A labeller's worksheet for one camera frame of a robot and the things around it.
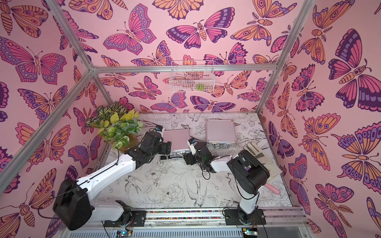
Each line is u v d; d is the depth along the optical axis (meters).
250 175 0.48
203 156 0.74
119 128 0.80
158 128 0.73
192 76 0.95
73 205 0.40
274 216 0.75
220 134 0.99
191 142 0.83
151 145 0.63
